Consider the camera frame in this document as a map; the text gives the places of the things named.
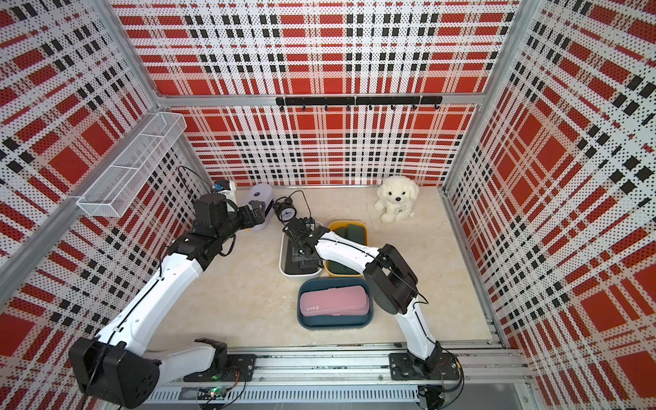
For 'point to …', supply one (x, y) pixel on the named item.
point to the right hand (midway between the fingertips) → (310, 251)
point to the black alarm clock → (284, 209)
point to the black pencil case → (295, 266)
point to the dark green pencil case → (336, 267)
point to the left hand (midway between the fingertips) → (256, 206)
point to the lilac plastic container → (264, 192)
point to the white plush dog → (395, 197)
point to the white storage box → (282, 262)
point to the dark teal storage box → (336, 322)
